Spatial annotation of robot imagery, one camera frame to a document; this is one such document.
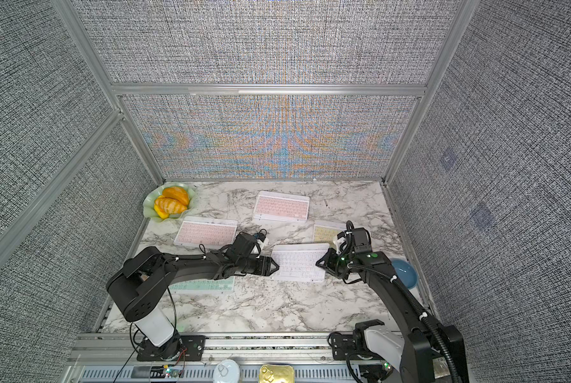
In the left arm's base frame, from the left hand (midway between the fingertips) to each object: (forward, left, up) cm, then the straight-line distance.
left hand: (277, 267), depth 88 cm
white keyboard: (0, -8, +3) cm, 8 cm away
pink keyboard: (+18, +28, -2) cm, 33 cm away
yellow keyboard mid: (+16, -21, -2) cm, 26 cm away
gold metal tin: (-32, +1, +2) cm, 32 cm away
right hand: (-1, -14, +9) cm, 16 cm away
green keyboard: (-5, +22, -2) cm, 22 cm away
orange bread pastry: (+30, +43, +5) cm, 53 cm away
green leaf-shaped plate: (+31, +55, +3) cm, 64 cm away
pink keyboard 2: (+29, -2, 0) cm, 29 cm away
